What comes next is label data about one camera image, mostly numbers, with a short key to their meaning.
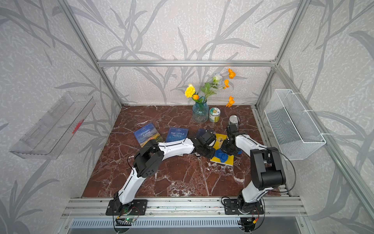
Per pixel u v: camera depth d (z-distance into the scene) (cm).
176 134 102
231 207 73
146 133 102
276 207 75
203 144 74
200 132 104
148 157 58
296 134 60
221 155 89
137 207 73
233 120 106
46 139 63
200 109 104
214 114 105
